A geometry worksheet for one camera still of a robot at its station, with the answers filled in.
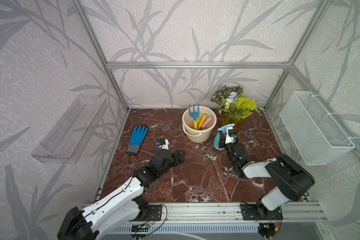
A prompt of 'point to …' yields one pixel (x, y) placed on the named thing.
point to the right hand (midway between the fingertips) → (223, 128)
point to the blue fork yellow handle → (194, 114)
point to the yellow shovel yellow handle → (203, 120)
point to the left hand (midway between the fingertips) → (181, 153)
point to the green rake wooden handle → (198, 120)
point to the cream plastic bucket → (188, 125)
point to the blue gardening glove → (136, 139)
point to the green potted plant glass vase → (235, 106)
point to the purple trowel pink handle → (210, 118)
